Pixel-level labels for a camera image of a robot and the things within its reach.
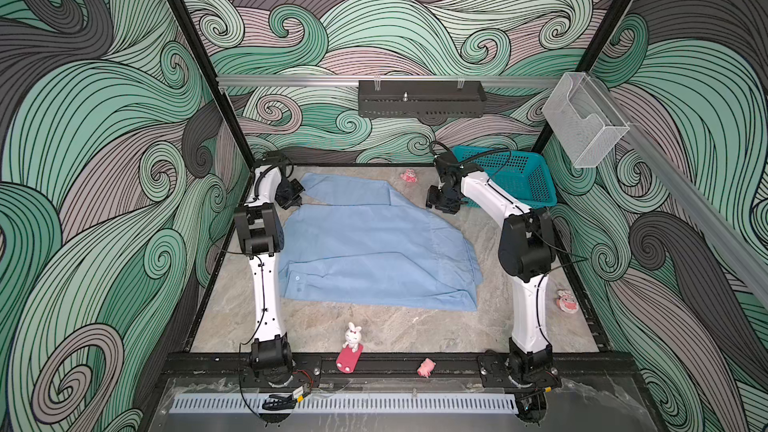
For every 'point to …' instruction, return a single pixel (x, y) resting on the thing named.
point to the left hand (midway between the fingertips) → (302, 197)
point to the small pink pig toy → (426, 368)
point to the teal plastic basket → (522, 174)
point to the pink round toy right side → (566, 301)
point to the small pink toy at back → (409, 175)
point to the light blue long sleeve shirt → (360, 239)
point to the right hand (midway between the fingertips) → (434, 205)
